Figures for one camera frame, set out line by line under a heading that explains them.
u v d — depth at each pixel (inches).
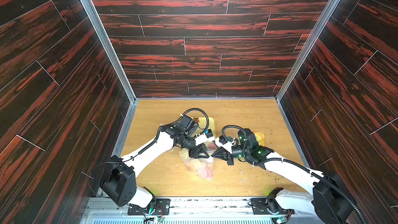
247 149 24.8
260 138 38.9
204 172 32.8
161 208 28.5
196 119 41.0
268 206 26.3
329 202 15.8
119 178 16.3
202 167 33.7
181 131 23.4
